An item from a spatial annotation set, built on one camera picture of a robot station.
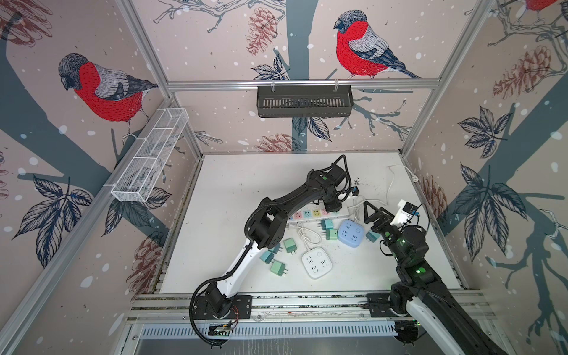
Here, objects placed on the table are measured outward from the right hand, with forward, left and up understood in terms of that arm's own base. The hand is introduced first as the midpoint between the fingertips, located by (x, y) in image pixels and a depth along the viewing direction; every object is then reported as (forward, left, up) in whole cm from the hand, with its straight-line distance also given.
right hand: (369, 208), depth 76 cm
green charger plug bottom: (-17, +32, -16) cm, 40 cm away
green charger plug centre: (-2, +12, -18) cm, 21 cm away
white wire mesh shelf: (0, +78, +14) cm, 80 cm away
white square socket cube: (-14, +18, -18) cm, 29 cm away
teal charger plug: (-2, -4, -17) cm, 18 cm away
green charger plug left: (-8, +29, -17) cm, 34 cm away
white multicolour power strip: (+7, +18, -17) cm, 25 cm away
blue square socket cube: (-2, +4, -17) cm, 18 cm away
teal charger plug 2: (+2, +14, -17) cm, 22 cm away
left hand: (+9, +9, -14) cm, 19 cm away
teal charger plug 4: (-13, +37, -17) cm, 43 cm away
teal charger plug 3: (-10, +34, -17) cm, 39 cm away
